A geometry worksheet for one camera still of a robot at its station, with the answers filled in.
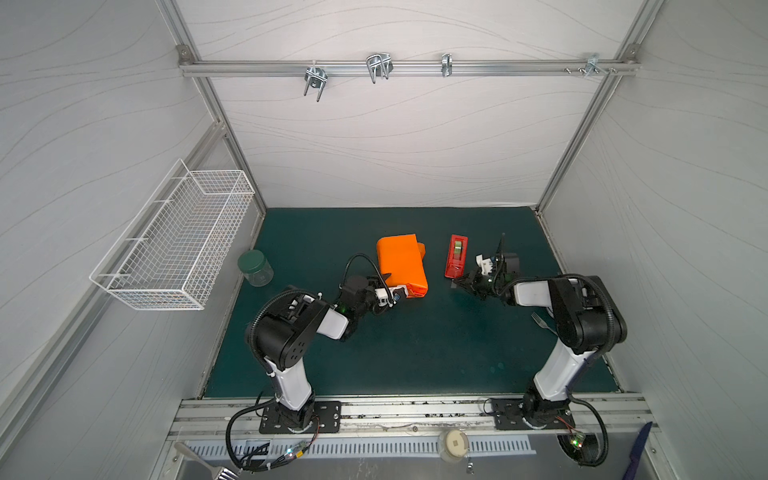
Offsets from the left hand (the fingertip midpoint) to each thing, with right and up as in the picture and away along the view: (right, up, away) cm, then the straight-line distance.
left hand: (392, 275), depth 94 cm
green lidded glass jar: (-42, +3, -3) cm, 43 cm away
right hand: (+22, 0, +3) cm, 22 cm away
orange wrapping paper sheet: (+3, +5, +5) cm, 8 cm away
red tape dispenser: (+22, +6, +5) cm, 23 cm away
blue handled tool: (+59, -39, -24) cm, 75 cm away
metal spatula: (-39, -41, -28) cm, 63 cm away
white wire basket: (-52, +8, -26) cm, 58 cm away
